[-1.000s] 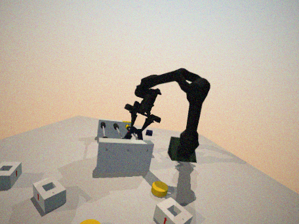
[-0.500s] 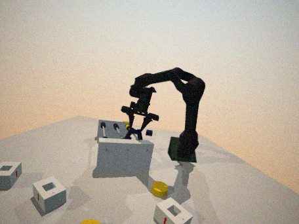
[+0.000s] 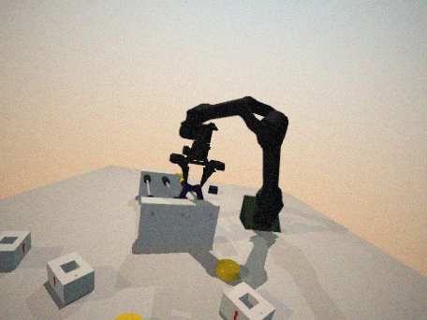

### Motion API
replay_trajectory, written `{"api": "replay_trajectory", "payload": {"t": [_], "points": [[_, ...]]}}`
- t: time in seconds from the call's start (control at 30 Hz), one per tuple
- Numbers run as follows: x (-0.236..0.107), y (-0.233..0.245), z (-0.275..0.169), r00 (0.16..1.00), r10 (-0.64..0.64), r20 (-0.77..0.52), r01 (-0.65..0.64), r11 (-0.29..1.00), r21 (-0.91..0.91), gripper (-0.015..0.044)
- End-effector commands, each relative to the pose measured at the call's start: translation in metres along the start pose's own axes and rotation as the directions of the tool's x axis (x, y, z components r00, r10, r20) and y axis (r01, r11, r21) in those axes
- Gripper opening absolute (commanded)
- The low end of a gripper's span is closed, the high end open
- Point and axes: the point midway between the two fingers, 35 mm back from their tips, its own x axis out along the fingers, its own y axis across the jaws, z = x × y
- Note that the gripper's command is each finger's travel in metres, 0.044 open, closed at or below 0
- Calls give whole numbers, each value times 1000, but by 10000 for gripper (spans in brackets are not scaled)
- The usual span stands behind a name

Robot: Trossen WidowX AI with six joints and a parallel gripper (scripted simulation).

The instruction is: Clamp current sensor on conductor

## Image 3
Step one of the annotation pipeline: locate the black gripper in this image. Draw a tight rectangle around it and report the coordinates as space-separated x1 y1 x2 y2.
169 140 225 187

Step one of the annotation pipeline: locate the white square block with rectangular hole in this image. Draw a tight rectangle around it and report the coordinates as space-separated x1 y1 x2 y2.
47 252 95 305
0 231 32 269

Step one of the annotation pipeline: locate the yellow short cylinder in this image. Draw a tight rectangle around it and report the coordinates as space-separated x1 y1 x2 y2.
113 313 144 320
216 258 240 282

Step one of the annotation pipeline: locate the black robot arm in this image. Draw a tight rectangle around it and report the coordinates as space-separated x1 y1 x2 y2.
179 96 288 227

